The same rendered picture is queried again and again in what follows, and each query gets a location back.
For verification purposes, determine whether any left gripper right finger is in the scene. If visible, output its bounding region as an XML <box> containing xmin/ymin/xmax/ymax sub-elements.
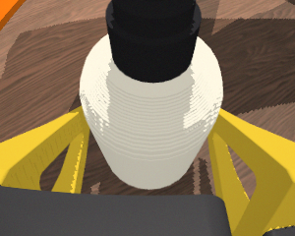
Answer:
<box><xmin>207</xmin><ymin>108</ymin><xmax>295</xmax><ymax>236</ymax></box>

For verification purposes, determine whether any white spray bottle with black spray head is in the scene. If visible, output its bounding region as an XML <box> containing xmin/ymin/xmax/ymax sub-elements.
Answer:
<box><xmin>80</xmin><ymin>0</ymin><xmax>223</xmax><ymax>190</ymax></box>

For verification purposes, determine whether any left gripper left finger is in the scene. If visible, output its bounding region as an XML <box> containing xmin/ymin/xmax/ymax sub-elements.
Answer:
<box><xmin>0</xmin><ymin>106</ymin><xmax>89</xmax><ymax>194</ymax></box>

